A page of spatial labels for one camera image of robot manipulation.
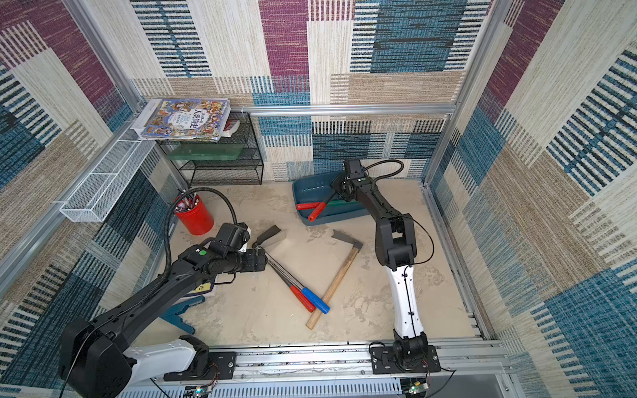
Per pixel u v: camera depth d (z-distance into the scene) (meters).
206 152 0.95
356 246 0.96
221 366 0.73
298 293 0.85
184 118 0.80
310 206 1.02
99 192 0.73
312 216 0.94
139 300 0.45
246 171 1.19
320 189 1.20
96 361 0.38
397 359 0.66
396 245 0.63
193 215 0.93
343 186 0.95
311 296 0.83
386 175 0.81
